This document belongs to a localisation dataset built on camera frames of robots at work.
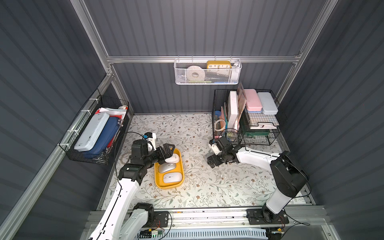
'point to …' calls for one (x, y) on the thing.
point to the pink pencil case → (253, 102)
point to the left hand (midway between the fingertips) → (167, 148)
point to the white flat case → (91, 133)
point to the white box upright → (232, 122)
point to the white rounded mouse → (174, 158)
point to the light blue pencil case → (268, 105)
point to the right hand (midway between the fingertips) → (218, 161)
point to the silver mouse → (165, 167)
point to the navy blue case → (108, 133)
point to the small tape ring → (220, 129)
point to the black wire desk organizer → (246, 116)
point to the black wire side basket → (113, 107)
